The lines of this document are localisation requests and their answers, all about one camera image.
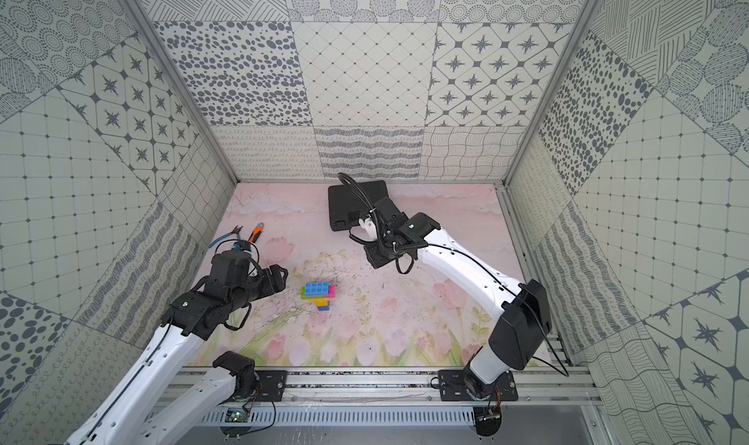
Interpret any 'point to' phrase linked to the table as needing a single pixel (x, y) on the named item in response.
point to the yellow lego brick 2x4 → (323, 302)
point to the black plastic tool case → (345, 209)
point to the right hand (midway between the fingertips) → (376, 258)
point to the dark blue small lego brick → (324, 308)
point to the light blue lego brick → (317, 289)
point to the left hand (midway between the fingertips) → (282, 276)
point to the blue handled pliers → (236, 230)
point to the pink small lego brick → (333, 291)
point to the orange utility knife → (256, 231)
